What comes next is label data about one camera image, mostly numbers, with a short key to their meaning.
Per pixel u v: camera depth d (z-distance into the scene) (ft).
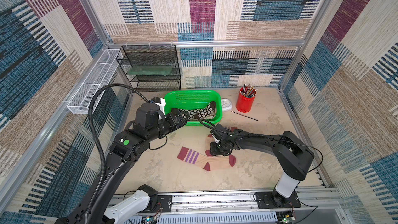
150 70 3.17
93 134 1.36
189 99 3.92
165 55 3.33
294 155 1.54
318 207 2.21
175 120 1.85
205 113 3.31
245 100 3.23
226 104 3.55
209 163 2.79
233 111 3.54
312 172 1.63
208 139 3.05
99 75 2.66
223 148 2.28
